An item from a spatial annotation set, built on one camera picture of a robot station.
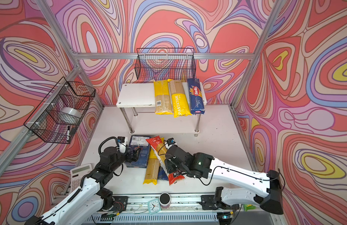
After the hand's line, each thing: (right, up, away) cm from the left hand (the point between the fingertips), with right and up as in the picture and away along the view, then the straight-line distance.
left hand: (135, 147), depth 82 cm
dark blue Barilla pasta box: (+3, +2, +7) cm, 8 cm away
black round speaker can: (+18, -25, -11) cm, 33 cm away
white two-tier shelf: (+3, +26, -7) cm, 27 cm away
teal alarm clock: (+13, -28, -11) cm, 33 cm away
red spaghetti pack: (+15, +1, -10) cm, 18 cm away
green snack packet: (+62, -29, -10) cm, 69 cm away
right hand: (+20, -6, -12) cm, 24 cm away
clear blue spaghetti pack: (+17, -12, -10) cm, 23 cm away
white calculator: (-35, -16, 0) cm, 38 cm away
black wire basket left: (-40, +17, -8) cm, 44 cm away
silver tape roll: (-32, +21, -8) cm, 39 cm away
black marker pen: (-32, +8, -10) cm, 35 cm away
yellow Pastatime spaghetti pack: (+10, -13, +1) cm, 16 cm away
